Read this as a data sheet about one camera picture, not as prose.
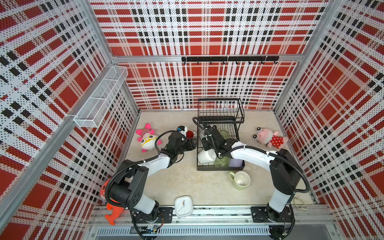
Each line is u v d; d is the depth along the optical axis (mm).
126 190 440
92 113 889
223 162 816
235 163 824
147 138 953
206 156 839
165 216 744
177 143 722
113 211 733
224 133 873
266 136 958
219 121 1326
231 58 891
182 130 809
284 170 472
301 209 747
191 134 985
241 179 838
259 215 731
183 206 748
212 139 655
